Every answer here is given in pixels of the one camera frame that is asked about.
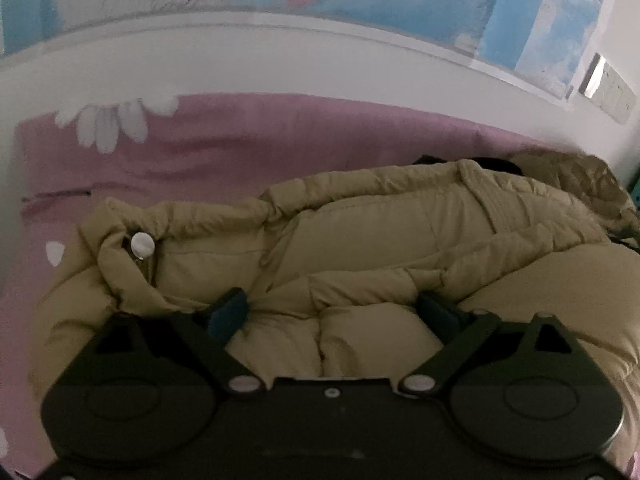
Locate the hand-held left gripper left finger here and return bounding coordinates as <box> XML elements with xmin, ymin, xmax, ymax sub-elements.
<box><xmin>75</xmin><ymin>287</ymin><xmax>263</xmax><ymax>396</ymax></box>

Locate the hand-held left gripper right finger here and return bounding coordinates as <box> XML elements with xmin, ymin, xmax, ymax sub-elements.
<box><xmin>400</xmin><ymin>291</ymin><xmax>581</xmax><ymax>393</ymax></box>

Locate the tan down jacket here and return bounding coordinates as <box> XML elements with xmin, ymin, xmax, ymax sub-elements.
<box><xmin>30</xmin><ymin>152</ymin><xmax>640</xmax><ymax>411</ymax></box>

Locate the pink floral bed sheet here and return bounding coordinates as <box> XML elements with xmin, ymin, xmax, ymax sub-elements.
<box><xmin>0</xmin><ymin>91</ymin><xmax>640</xmax><ymax>480</ymax></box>

